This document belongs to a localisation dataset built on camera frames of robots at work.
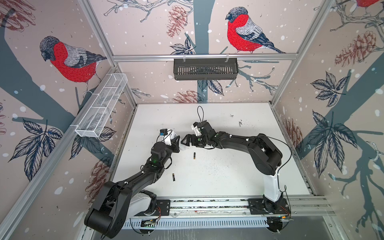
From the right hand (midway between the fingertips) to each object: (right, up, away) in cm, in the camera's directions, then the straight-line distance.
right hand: (186, 144), depth 91 cm
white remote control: (-9, +6, -16) cm, 19 cm away
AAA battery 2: (-7, -17, -7) cm, 19 cm away
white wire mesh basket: (-44, +15, -20) cm, 50 cm away
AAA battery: (+5, -9, +1) cm, 10 cm away
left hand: (-4, +6, -8) cm, 10 cm away
